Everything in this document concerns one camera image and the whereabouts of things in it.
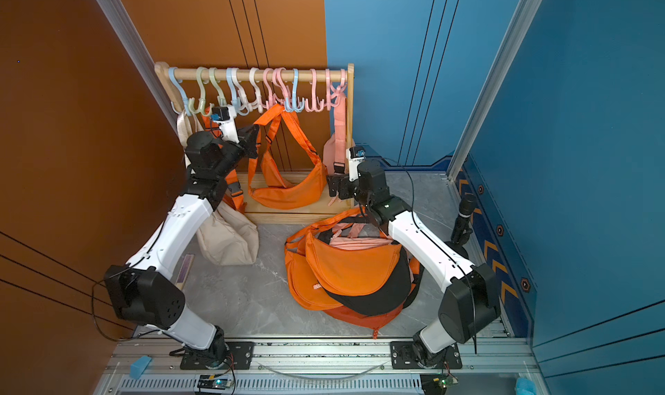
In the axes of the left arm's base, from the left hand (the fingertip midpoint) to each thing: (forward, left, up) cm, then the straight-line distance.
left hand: (258, 122), depth 73 cm
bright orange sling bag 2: (-2, +3, -28) cm, 28 cm away
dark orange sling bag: (-43, -33, -39) cm, 67 cm away
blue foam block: (-54, +32, -43) cm, 76 cm away
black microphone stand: (-17, -63, -29) cm, 72 cm away
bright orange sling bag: (-29, -12, -39) cm, 50 cm away
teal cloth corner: (-57, -72, -41) cm, 101 cm away
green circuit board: (-57, +11, -45) cm, 73 cm away
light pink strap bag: (+7, -22, -13) cm, 26 cm away
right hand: (-6, -24, -14) cm, 29 cm away
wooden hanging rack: (+2, -23, -44) cm, 49 cm away
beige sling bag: (-21, +12, -27) cm, 36 cm away
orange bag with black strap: (-34, -32, -29) cm, 55 cm away
